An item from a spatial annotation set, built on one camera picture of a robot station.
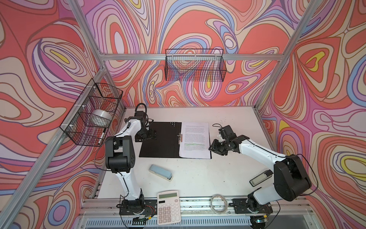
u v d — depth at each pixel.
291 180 0.43
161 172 0.82
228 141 0.68
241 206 0.72
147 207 0.73
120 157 0.51
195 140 1.01
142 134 0.80
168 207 0.72
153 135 0.88
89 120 0.72
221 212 0.71
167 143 0.99
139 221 0.72
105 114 0.74
